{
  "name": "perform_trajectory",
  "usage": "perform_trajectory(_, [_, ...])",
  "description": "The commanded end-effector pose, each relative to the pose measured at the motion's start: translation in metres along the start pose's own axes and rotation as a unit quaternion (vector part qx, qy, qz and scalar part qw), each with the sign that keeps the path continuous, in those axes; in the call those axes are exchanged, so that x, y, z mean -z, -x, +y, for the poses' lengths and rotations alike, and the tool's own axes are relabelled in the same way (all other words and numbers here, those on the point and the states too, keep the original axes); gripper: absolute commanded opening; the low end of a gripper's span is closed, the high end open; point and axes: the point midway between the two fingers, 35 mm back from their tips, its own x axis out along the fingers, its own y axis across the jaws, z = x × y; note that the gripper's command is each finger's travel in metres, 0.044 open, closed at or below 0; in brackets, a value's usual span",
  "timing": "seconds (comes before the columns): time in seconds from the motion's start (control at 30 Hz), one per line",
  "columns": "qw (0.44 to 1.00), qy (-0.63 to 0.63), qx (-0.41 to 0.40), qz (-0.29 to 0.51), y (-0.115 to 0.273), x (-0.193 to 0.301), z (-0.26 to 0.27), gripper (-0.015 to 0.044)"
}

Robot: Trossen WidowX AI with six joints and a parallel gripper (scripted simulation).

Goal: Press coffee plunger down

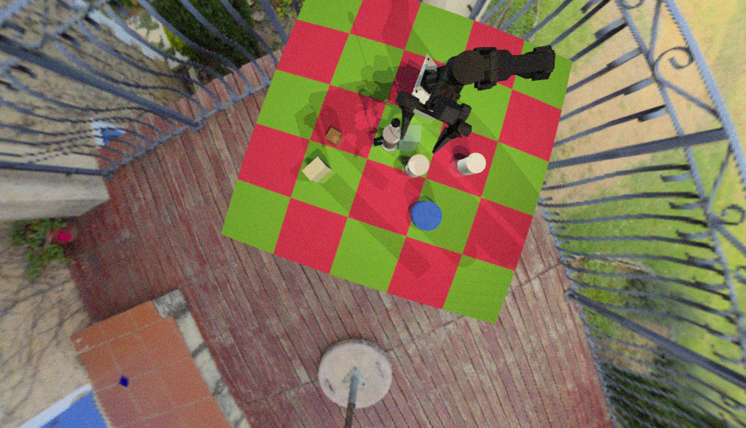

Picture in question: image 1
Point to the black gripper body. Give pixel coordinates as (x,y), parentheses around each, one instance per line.
(409,102)

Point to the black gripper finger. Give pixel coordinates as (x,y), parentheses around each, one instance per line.
(406,119)
(446,136)

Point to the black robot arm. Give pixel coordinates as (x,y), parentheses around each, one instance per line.
(484,66)

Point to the pale green translucent cube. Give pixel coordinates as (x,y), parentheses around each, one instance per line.
(411,139)

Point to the blue short cylinder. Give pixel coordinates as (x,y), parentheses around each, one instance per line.
(426,215)

